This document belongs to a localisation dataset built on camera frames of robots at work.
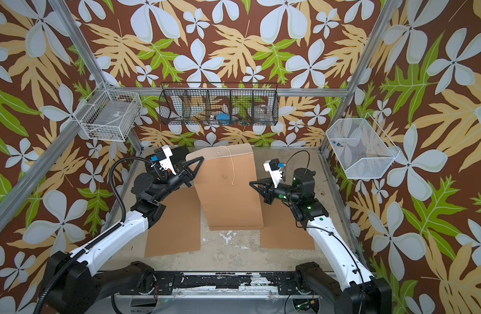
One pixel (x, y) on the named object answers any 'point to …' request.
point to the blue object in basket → (223, 118)
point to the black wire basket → (234, 103)
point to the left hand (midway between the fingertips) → (202, 157)
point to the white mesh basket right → (361, 148)
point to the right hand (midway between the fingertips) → (251, 184)
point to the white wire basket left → (108, 114)
